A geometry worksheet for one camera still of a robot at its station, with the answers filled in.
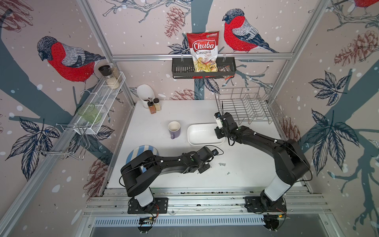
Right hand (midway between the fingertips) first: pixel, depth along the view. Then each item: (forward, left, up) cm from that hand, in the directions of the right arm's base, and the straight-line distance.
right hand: (217, 127), depth 94 cm
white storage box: (+2, +9, -11) cm, 14 cm away
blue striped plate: (-13, +51, -10) cm, 53 cm away
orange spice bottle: (+19, +48, -4) cm, 52 cm away
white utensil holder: (+30, +54, +2) cm, 61 cm away
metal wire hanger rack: (-27, +65, +27) cm, 76 cm away
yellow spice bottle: (+21, +44, -2) cm, 49 cm away
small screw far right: (-26, -6, -9) cm, 28 cm away
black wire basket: (+29, +23, +25) cm, 44 cm away
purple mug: (+1, +29, -3) cm, 29 cm away
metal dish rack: (+25, -27, -5) cm, 37 cm away
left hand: (-18, +6, -7) cm, 20 cm away
